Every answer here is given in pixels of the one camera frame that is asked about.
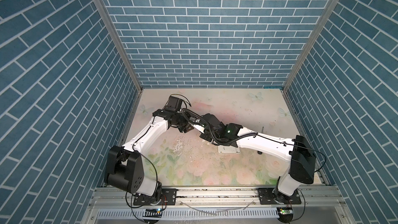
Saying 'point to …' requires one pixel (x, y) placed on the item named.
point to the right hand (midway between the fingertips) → (200, 123)
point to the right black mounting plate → (266, 196)
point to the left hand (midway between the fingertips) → (199, 122)
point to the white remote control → (230, 149)
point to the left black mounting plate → (169, 197)
